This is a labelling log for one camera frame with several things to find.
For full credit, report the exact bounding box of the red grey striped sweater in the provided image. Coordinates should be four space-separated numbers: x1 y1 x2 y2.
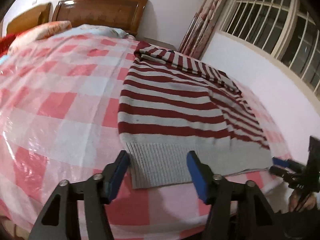
118 42 272 189

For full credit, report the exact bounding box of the pink checkered bed sheet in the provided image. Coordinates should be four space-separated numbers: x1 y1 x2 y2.
0 28 293 240

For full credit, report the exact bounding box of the light wooden headboard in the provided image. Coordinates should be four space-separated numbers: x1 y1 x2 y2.
7 2 52 35

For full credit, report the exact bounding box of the orange floral pillow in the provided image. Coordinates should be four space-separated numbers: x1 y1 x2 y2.
7 21 72 55

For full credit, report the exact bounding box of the pink floral curtain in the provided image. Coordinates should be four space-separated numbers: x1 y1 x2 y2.
178 0 227 59

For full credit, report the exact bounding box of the dark wooden headboard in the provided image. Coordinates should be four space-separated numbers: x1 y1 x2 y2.
52 0 148 36

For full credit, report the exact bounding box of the window with white bars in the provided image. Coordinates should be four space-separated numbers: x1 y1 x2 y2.
221 0 319 97

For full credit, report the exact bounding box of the light blue floral quilt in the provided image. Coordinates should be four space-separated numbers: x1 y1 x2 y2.
54 24 129 38

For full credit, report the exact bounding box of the person's right hand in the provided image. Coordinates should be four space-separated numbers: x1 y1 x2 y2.
288 190 317 212

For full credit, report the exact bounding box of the red blanket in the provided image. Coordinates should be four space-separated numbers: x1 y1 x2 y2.
0 34 17 57

